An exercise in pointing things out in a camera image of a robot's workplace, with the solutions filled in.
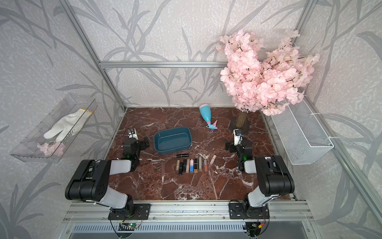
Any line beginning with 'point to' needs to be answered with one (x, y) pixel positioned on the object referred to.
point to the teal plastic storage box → (172, 140)
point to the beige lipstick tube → (177, 165)
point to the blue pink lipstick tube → (191, 165)
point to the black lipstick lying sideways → (182, 155)
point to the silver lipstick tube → (200, 163)
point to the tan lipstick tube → (187, 167)
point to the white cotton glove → (68, 125)
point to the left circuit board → (128, 226)
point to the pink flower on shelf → (51, 148)
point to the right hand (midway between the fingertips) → (233, 136)
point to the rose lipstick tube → (205, 165)
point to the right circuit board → (253, 228)
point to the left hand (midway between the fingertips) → (138, 136)
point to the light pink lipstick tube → (212, 160)
